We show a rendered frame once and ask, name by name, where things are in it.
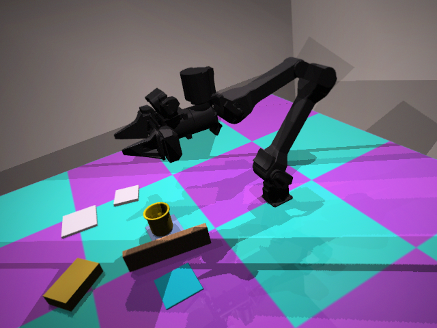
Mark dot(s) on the yellow rectangular block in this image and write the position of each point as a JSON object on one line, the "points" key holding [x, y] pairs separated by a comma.
{"points": [[71, 287]]}

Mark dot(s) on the brown wooden beam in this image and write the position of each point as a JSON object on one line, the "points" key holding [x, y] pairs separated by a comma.
{"points": [[166, 247]]}

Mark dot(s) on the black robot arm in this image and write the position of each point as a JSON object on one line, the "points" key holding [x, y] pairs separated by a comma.
{"points": [[315, 82]]}

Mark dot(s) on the white flat square pad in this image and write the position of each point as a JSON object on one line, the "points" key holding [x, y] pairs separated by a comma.
{"points": [[126, 195]]}

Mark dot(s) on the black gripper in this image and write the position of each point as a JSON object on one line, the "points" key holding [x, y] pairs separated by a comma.
{"points": [[163, 141]]}

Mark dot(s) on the white flat rectangular slab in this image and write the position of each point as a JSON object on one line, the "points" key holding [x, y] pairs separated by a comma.
{"points": [[79, 221]]}

